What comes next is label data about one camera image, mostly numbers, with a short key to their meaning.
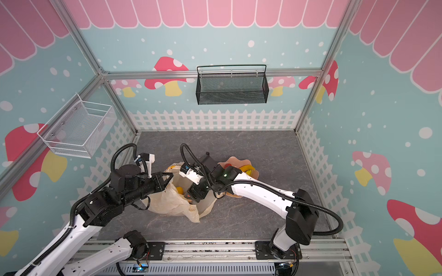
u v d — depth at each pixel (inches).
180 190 26.3
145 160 22.9
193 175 25.5
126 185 18.6
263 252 29.1
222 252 29.8
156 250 29.4
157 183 22.3
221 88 36.9
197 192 25.0
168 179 25.7
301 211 16.2
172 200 26.0
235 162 39.0
